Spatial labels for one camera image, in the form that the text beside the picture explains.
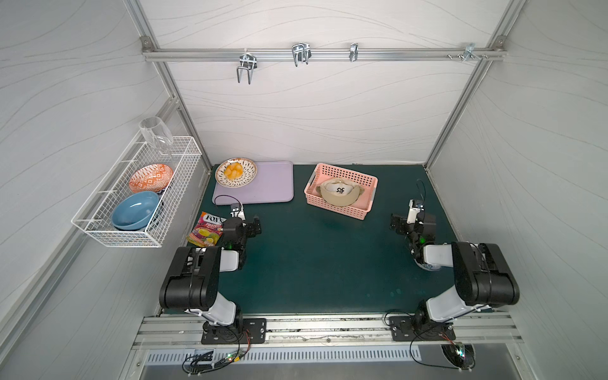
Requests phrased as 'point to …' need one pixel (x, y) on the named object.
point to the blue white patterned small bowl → (427, 266)
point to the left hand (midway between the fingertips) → (245, 217)
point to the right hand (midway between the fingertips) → (406, 213)
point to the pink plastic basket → (364, 204)
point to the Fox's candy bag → (207, 231)
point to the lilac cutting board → (273, 184)
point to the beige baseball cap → (340, 191)
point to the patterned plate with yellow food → (235, 172)
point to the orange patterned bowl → (151, 178)
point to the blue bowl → (134, 210)
